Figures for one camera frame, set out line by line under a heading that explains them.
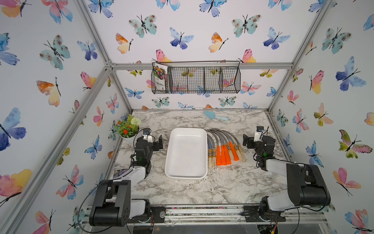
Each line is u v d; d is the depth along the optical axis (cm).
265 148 71
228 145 99
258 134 80
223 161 91
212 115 118
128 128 89
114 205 42
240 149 96
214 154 94
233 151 96
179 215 76
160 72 88
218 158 93
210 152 95
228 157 93
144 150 67
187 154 92
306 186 45
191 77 99
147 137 75
